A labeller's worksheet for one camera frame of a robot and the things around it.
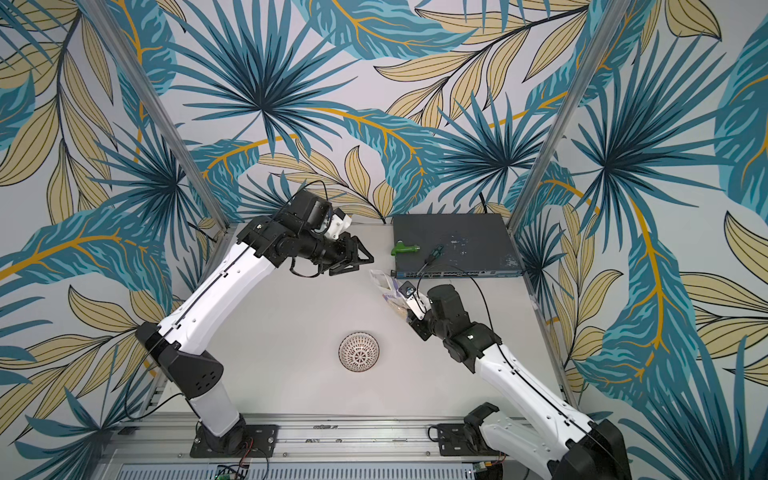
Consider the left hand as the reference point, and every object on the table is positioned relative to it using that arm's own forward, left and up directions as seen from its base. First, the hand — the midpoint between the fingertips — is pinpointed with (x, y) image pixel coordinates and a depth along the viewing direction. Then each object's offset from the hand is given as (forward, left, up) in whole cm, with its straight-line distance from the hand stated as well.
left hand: (365, 266), depth 68 cm
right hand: (-3, -9, -16) cm, 18 cm away
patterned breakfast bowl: (-8, +3, -31) cm, 32 cm away
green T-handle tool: (+28, -10, -26) cm, 40 cm away
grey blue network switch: (+32, -38, -28) cm, 57 cm away
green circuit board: (-38, +33, -34) cm, 61 cm away
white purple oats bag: (-2, -6, -5) cm, 8 cm away
